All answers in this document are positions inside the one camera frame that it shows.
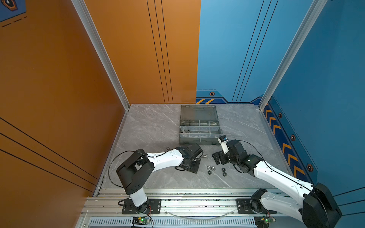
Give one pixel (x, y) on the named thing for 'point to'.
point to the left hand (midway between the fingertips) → (196, 168)
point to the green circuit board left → (141, 220)
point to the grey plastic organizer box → (199, 124)
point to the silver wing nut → (184, 132)
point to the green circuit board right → (263, 221)
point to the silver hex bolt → (204, 156)
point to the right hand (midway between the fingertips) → (217, 152)
